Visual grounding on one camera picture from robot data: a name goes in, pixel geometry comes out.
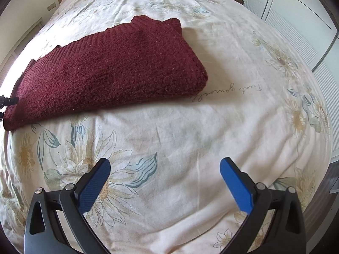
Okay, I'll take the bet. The white window sill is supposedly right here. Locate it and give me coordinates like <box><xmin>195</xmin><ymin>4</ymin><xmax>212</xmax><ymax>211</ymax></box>
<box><xmin>0</xmin><ymin>17</ymin><xmax>43</xmax><ymax>68</ymax></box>

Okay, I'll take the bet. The floral cream duvet cover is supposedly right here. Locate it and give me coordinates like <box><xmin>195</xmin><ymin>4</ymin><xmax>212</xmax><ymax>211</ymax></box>
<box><xmin>0</xmin><ymin>0</ymin><xmax>332</xmax><ymax>254</ymax></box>

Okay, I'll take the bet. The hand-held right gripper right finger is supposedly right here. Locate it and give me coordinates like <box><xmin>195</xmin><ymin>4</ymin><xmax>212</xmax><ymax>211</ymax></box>
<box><xmin>220</xmin><ymin>157</ymin><xmax>307</xmax><ymax>254</ymax></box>

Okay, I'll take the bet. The dark red knitted sweater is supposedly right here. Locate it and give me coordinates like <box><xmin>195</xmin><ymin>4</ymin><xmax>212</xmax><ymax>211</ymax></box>
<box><xmin>4</xmin><ymin>15</ymin><xmax>208</xmax><ymax>132</ymax></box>

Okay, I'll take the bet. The white sliding-door wardrobe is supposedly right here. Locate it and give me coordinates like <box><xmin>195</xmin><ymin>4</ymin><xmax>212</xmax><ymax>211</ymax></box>
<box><xmin>230</xmin><ymin>0</ymin><xmax>339</xmax><ymax>162</ymax></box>

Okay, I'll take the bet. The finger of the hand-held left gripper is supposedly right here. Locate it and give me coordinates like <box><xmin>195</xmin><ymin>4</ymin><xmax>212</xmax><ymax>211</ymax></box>
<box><xmin>0</xmin><ymin>95</ymin><xmax>20</xmax><ymax>121</ymax></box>

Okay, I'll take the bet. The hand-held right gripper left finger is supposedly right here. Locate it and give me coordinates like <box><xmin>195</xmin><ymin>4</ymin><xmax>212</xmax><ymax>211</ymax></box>
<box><xmin>24</xmin><ymin>157</ymin><xmax>111</xmax><ymax>254</ymax></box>

